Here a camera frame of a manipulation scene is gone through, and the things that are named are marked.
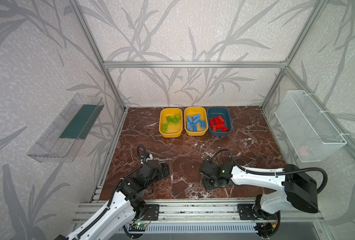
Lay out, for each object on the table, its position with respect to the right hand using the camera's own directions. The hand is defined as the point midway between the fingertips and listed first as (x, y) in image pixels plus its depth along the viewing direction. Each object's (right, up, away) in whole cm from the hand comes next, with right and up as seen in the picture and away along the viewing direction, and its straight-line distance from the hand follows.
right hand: (206, 180), depth 82 cm
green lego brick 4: (-18, +36, +29) cm, 50 cm away
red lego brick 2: (+14, +33, +28) cm, 46 cm away
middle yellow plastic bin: (-7, +40, +37) cm, 55 cm away
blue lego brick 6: (-5, +28, +23) cm, 36 cm away
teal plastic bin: (+17, +40, +31) cm, 53 cm away
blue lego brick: (-9, +34, +29) cm, 46 cm away
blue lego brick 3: (-4, +33, +26) cm, 43 cm away
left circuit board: (-35, -19, -10) cm, 41 cm away
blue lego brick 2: (-3, +36, +30) cm, 47 cm away
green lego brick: (-27, +28, +25) cm, 46 cm away
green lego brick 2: (-24, +34, +30) cm, 51 cm away
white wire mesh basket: (+43, +27, -18) cm, 54 cm away
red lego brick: (+8, +32, +27) cm, 43 cm away
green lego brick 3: (-20, +33, +27) cm, 47 cm away
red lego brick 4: (+9, +27, +23) cm, 36 cm away
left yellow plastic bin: (-22, +32, +27) cm, 47 cm away
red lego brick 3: (+16, +27, +23) cm, 39 cm away
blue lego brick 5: (-10, +29, +23) cm, 38 cm away
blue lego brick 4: (+1, +30, +26) cm, 40 cm away
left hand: (-22, +9, -2) cm, 24 cm away
